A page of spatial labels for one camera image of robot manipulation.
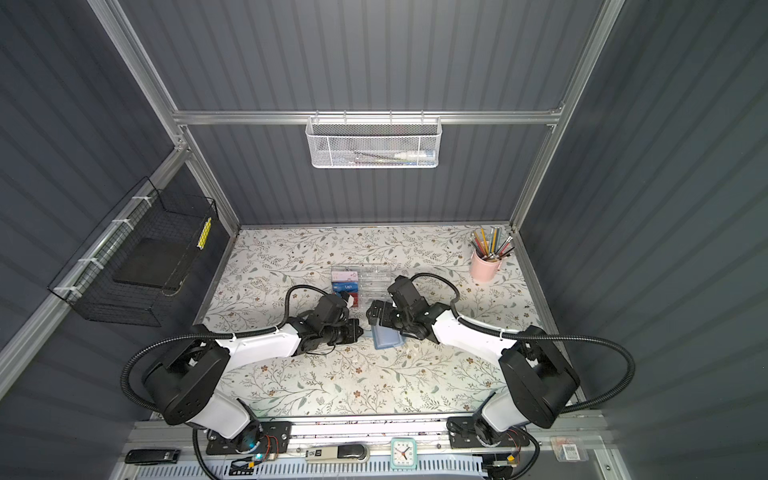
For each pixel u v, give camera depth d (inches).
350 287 37.9
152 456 27.3
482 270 40.1
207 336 19.5
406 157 35.7
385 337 34.9
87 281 24.2
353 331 30.9
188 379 17.3
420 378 32.5
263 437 28.5
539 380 17.3
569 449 27.7
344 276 37.9
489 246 39.4
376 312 30.3
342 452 26.7
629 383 17.1
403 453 27.4
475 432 26.5
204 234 32.6
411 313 25.9
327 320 27.6
